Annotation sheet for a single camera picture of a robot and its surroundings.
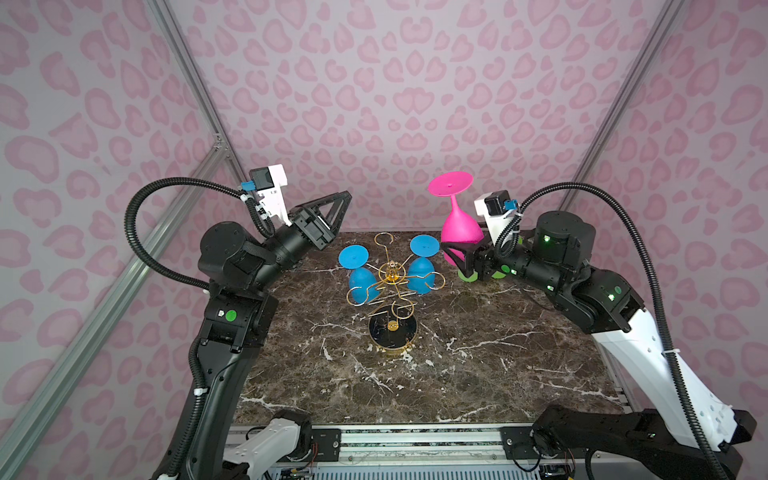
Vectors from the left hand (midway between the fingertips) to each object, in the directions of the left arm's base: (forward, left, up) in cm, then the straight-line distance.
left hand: (346, 192), depth 48 cm
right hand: (0, -19, -10) cm, 22 cm away
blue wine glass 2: (+9, -15, -34) cm, 38 cm away
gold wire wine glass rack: (+13, -5, -57) cm, 59 cm away
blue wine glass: (+6, +1, -34) cm, 35 cm away
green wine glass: (+22, -35, -56) cm, 70 cm away
